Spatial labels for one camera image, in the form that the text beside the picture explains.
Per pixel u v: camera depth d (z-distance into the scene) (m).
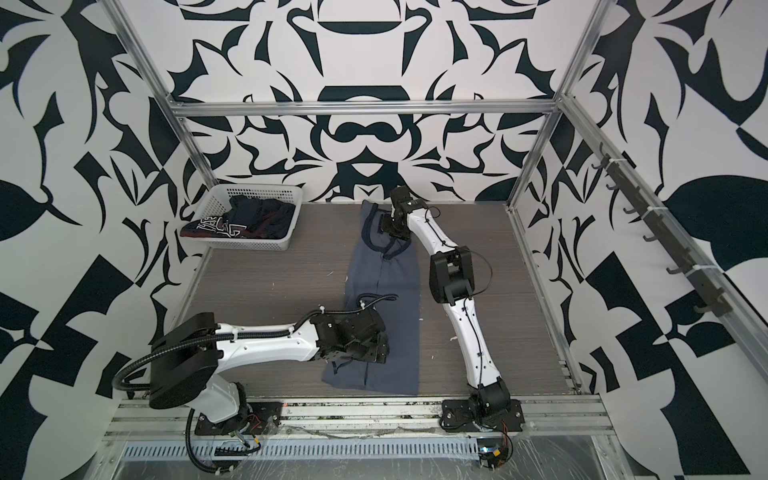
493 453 0.71
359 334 0.63
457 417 0.74
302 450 0.65
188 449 0.70
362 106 0.94
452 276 0.69
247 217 1.02
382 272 0.99
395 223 0.96
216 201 1.12
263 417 0.74
